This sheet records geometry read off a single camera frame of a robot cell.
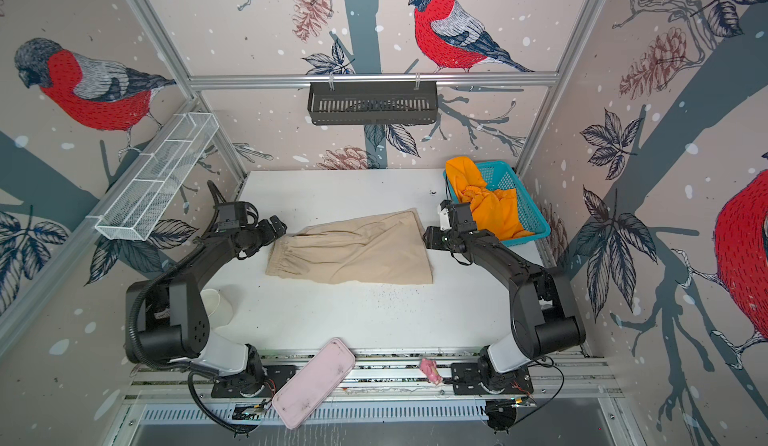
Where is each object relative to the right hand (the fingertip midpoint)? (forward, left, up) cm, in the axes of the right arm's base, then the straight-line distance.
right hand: (430, 238), depth 92 cm
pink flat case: (-40, +30, -5) cm, 50 cm away
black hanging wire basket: (+42, +20, +22) cm, 52 cm away
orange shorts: (+12, -22, -1) cm, 25 cm away
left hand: (-1, +49, +4) cm, 50 cm away
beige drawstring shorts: (-1, +14, -5) cm, 15 cm away
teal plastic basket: (+30, -28, -1) cm, 41 cm away
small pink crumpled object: (-35, +1, -5) cm, 36 cm away
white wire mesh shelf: (+1, +75, +26) cm, 79 cm away
